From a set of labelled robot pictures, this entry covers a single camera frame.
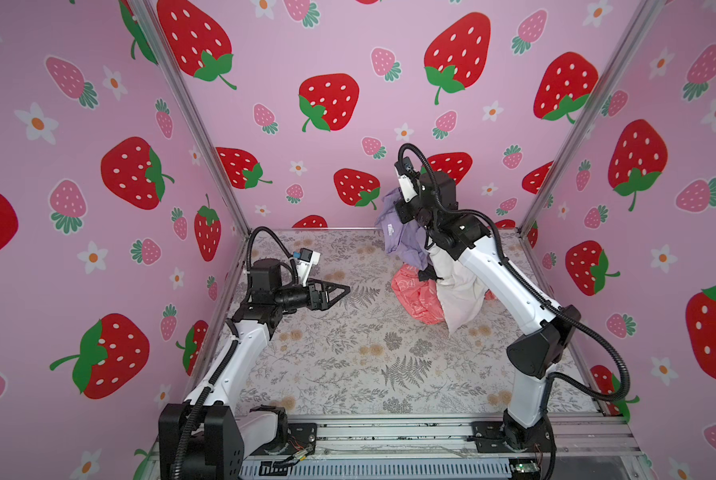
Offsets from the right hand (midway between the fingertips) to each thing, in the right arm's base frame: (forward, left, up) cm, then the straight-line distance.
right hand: (400, 186), depth 75 cm
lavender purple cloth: (-4, -3, -16) cm, 16 cm away
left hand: (-22, +13, -17) cm, 31 cm away
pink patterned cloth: (-8, -9, -38) cm, 40 cm away
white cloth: (-12, -20, -27) cm, 36 cm away
